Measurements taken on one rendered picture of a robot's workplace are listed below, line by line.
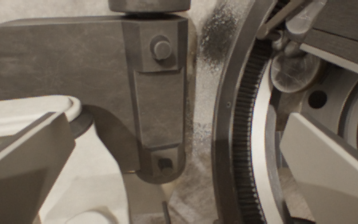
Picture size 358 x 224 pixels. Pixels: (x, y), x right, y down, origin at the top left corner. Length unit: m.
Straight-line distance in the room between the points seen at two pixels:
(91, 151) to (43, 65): 0.25
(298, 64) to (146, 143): 0.43
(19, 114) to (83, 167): 0.15
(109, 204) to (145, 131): 0.36
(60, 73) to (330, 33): 0.49
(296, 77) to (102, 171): 0.33
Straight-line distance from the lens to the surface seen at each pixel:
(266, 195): 0.42
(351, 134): 0.41
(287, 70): 0.39
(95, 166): 0.33
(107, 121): 0.57
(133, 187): 1.01
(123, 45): 0.49
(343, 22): 0.28
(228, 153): 0.40
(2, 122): 0.43
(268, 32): 0.36
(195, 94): 0.77
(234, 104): 0.40
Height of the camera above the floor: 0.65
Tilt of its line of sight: 56 degrees down
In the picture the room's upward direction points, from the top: 152 degrees clockwise
